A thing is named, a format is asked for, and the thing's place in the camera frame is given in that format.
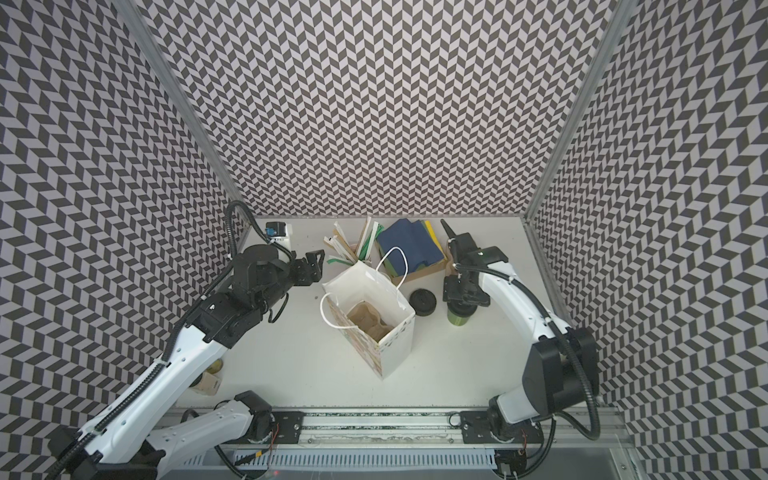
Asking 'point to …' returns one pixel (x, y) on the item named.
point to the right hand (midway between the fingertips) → (463, 303)
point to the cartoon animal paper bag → (368, 300)
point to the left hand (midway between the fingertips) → (310, 256)
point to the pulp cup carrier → (366, 319)
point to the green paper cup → (458, 314)
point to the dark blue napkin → (409, 244)
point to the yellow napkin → (428, 224)
